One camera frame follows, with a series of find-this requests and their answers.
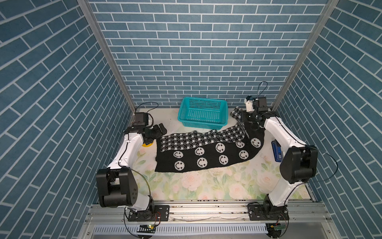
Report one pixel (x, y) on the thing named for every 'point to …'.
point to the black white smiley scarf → (176, 152)
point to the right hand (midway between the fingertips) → (245, 115)
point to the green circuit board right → (280, 227)
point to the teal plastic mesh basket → (204, 113)
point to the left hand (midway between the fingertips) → (164, 132)
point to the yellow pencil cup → (148, 145)
